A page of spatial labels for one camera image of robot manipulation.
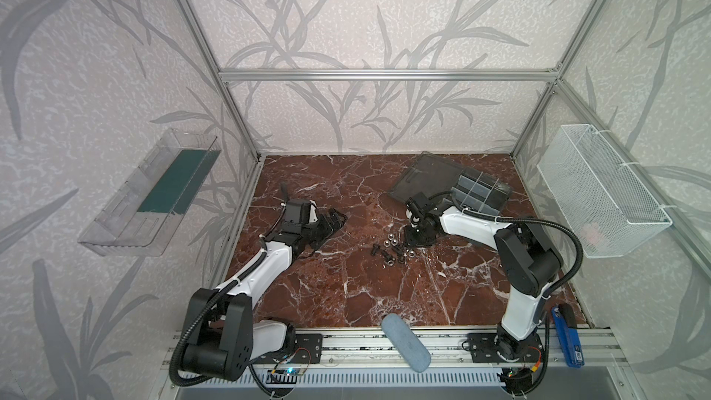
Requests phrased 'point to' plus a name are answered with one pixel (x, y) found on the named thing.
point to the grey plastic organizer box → (467, 188)
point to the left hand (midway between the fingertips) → (344, 216)
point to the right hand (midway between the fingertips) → (407, 235)
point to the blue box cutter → (569, 341)
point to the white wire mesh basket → (604, 207)
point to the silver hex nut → (393, 242)
